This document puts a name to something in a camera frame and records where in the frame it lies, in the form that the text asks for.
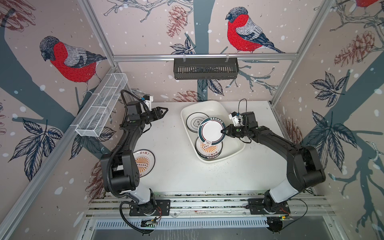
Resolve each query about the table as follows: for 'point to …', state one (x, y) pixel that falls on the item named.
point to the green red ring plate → (209, 131)
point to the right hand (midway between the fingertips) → (221, 132)
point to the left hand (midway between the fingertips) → (164, 109)
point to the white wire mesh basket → (100, 105)
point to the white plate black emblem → (194, 120)
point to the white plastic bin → (216, 109)
